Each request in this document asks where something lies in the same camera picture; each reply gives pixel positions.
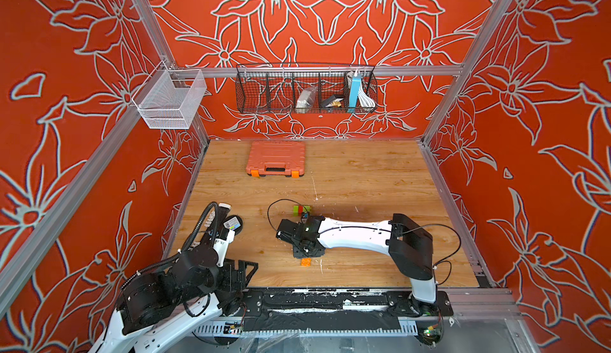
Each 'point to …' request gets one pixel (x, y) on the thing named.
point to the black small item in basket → (333, 101)
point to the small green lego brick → (295, 211)
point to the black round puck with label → (233, 223)
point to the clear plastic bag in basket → (305, 99)
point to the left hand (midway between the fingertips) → (248, 264)
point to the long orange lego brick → (305, 261)
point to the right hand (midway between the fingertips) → (296, 256)
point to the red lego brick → (301, 210)
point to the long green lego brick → (307, 208)
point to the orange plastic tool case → (276, 158)
